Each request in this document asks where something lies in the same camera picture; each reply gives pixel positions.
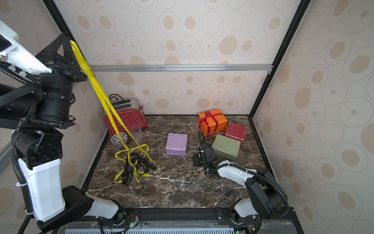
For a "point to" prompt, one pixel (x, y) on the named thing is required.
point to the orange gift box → (212, 122)
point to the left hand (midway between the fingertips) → (67, 31)
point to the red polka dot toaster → (131, 112)
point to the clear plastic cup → (136, 131)
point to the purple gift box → (177, 144)
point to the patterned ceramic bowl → (115, 140)
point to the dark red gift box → (236, 131)
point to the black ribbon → (127, 173)
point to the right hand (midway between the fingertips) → (200, 157)
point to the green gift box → (227, 147)
